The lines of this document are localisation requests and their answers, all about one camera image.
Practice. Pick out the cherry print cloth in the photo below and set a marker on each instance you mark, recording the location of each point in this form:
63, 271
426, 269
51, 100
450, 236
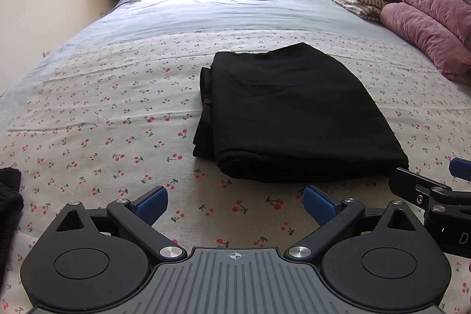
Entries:
110, 97

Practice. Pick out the mauve quilt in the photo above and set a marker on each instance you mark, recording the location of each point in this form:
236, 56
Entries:
430, 30

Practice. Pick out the black pants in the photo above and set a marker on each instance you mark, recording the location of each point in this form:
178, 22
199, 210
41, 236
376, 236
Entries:
294, 108

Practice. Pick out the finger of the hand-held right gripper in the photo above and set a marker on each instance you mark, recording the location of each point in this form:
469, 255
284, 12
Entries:
461, 167
408, 183

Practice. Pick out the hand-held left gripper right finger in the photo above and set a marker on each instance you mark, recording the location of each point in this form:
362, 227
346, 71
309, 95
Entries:
316, 203

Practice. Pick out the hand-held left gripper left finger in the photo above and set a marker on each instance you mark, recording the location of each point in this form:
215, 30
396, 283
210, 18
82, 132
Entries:
152, 205

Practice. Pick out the bed with light blue sheet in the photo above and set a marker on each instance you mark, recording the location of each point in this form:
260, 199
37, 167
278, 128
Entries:
220, 8

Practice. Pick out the black elastic-waist garment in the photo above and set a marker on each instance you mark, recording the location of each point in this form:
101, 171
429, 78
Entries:
9, 211

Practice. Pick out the striped cloth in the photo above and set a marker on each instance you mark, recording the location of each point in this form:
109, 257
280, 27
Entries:
357, 3

